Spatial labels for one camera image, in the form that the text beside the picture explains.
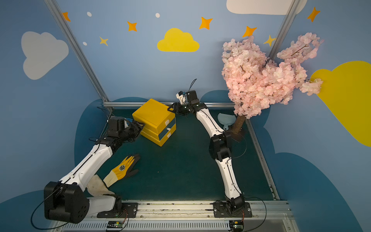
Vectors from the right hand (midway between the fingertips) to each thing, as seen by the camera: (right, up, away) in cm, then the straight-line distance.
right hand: (171, 108), depth 93 cm
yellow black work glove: (-29, -39, -7) cm, 49 cm away
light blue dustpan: (+42, -7, +21) cm, 47 cm away
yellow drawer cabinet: (-6, -10, -9) cm, 15 cm away
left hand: (-16, -11, -10) cm, 22 cm away
